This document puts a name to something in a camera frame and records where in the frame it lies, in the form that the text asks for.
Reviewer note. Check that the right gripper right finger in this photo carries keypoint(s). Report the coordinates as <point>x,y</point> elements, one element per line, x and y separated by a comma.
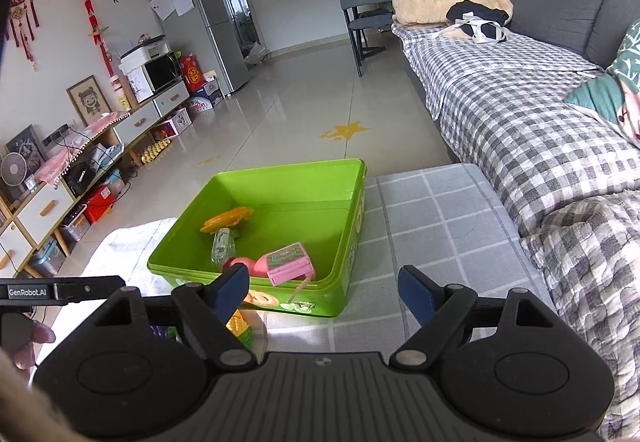
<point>442,313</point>

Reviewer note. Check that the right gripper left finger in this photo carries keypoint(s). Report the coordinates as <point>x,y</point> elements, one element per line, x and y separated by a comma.
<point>204,311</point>

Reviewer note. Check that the person's left hand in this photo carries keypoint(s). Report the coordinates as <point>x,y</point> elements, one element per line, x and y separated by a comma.
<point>19,335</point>

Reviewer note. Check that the yellow toy corn cob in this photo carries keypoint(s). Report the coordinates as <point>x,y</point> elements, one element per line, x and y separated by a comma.
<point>240,328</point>

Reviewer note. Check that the pink toy egg shapes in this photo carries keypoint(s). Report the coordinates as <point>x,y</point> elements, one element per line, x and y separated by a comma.
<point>256,268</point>

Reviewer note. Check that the clear plastic toy piece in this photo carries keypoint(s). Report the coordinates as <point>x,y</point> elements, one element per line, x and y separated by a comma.
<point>222,248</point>

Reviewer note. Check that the wooden tv cabinet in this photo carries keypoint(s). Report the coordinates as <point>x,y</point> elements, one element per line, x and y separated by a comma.
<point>85,157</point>

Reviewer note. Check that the pink toy cash register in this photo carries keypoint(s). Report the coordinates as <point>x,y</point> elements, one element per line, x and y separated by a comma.
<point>289,263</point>

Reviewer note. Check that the green plastic storage box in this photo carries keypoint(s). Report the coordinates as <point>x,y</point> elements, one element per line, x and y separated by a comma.
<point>319,205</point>

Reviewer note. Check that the small white desk fan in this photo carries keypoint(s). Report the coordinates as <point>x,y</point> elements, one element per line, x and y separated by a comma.
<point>14,172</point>

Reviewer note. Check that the dark framed picture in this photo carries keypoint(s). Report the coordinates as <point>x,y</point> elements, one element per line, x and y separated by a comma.
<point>28,144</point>

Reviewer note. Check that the grey checkered sofa cover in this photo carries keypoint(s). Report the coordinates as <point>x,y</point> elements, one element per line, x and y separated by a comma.
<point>569,183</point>

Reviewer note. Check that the framed cartoon picture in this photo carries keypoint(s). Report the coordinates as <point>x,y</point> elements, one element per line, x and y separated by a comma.
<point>88,100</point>

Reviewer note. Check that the red gift box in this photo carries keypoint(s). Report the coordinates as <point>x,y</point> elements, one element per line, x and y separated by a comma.
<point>191,72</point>

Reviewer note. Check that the white microwave oven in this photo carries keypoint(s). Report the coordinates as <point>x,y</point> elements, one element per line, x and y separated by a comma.
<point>149,78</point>

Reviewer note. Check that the white printer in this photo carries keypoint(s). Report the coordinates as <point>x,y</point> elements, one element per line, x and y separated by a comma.
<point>144,52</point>

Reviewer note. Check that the teal patterned cushion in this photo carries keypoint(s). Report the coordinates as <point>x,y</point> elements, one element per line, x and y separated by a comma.
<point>613,97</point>

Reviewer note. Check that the red chinese knot ornament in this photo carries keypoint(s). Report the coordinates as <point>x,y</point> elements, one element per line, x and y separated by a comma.
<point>23,19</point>

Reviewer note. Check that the black white clothing item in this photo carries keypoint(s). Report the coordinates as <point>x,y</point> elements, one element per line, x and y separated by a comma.
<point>481,24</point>

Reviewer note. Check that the silver refrigerator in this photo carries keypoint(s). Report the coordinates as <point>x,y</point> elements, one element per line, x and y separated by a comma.
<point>203,28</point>

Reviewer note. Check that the grey office chair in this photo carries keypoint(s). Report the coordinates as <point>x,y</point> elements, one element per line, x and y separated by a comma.
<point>362,16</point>

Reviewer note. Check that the red chili string decoration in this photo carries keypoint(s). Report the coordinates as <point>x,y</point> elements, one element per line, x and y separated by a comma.
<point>96,34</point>

